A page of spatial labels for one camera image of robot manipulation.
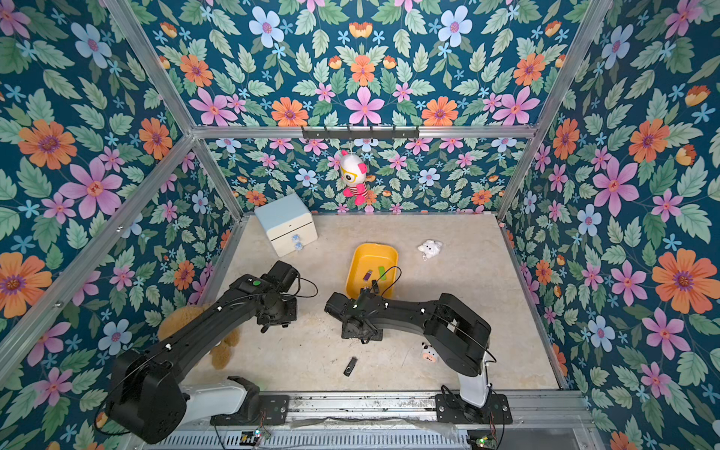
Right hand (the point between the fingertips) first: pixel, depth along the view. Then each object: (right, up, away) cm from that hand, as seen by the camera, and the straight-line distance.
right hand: (358, 332), depth 86 cm
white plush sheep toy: (+26, +25, +19) cm, 41 cm away
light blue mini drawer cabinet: (-26, +35, +12) cm, 45 cm away
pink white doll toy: (-2, +52, +11) cm, 53 cm away
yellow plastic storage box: (+3, +20, +20) cm, 29 cm away
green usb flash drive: (+8, +17, +18) cm, 26 cm away
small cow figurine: (+21, -5, -4) cm, 22 cm away
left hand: (-19, +6, -4) cm, 20 cm away
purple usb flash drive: (+2, +16, +15) cm, 22 cm away
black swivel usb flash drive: (-2, -8, -5) cm, 10 cm away
